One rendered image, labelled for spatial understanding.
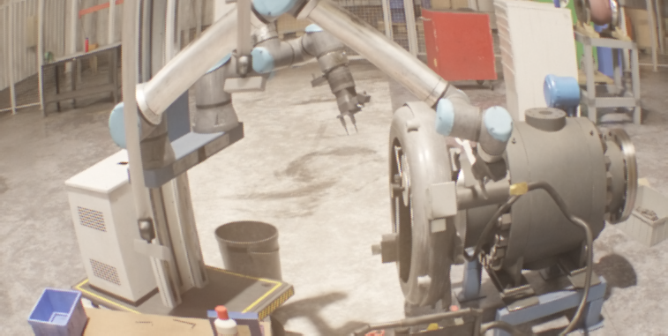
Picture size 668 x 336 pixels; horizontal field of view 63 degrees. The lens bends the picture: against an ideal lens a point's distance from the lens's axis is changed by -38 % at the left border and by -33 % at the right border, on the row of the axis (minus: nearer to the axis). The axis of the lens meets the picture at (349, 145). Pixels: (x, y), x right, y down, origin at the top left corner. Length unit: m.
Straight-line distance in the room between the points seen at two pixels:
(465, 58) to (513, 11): 1.83
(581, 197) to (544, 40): 3.91
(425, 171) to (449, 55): 5.58
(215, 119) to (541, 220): 1.23
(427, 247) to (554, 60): 4.27
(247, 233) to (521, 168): 1.48
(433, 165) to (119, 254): 1.22
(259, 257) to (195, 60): 1.49
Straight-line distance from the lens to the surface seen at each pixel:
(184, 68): 2.11
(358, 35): 2.15
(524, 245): 2.79
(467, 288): 3.45
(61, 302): 2.43
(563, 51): 6.66
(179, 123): 2.76
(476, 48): 8.18
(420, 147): 2.61
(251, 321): 2.13
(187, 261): 2.97
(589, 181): 2.82
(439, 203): 2.43
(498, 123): 2.04
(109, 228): 2.73
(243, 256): 3.40
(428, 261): 2.59
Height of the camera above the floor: 1.55
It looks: 14 degrees down
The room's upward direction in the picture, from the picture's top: 4 degrees counter-clockwise
